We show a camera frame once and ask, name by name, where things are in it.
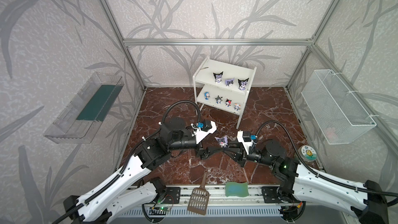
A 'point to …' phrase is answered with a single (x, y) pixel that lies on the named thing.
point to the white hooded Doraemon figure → (237, 107)
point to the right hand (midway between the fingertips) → (223, 141)
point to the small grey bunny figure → (218, 99)
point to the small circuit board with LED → (162, 208)
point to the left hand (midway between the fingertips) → (220, 137)
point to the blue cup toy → (207, 95)
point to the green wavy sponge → (237, 189)
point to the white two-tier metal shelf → (223, 85)
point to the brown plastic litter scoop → (199, 198)
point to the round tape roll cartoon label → (308, 153)
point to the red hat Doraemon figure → (228, 102)
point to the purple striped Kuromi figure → (229, 82)
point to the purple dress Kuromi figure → (223, 141)
